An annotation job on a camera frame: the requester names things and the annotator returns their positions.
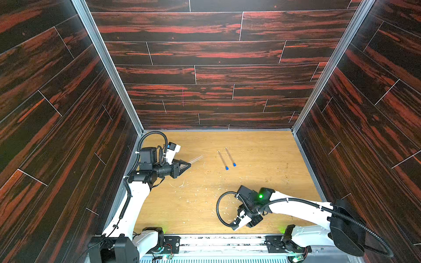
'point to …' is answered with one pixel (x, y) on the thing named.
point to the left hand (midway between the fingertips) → (188, 165)
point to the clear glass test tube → (226, 148)
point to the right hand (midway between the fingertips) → (244, 211)
